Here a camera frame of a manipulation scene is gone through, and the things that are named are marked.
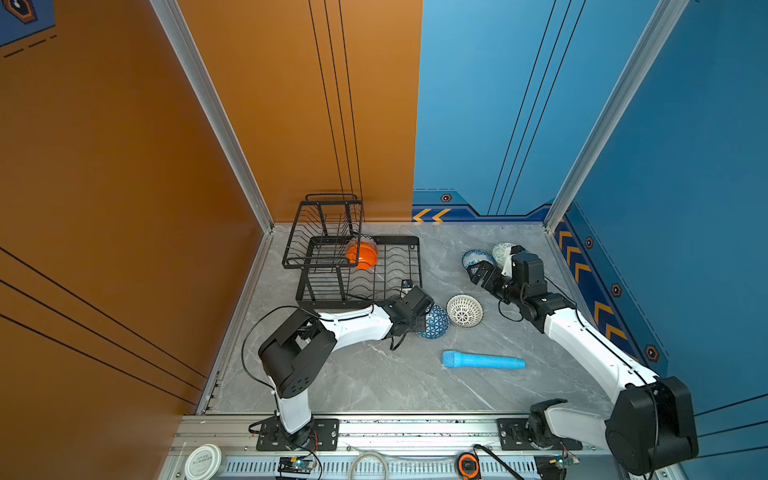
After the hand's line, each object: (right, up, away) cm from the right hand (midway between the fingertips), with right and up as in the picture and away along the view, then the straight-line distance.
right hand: (474, 274), depth 84 cm
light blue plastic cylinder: (-7, -23, -3) cm, 24 cm away
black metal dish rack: (-37, +2, -5) cm, 38 cm away
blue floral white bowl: (+6, +4, +21) cm, 22 cm away
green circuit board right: (+16, -43, -15) cm, 48 cm away
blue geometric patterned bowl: (-10, -16, +7) cm, 20 cm away
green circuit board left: (-46, -44, -14) cm, 66 cm away
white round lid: (-65, -40, -19) cm, 79 cm away
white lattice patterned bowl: (0, -12, +10) cm, 16 cm away
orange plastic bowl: (-34, +6, +18) cm, 39 cm away
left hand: (-15, -14, +6) cm, 21 cm away
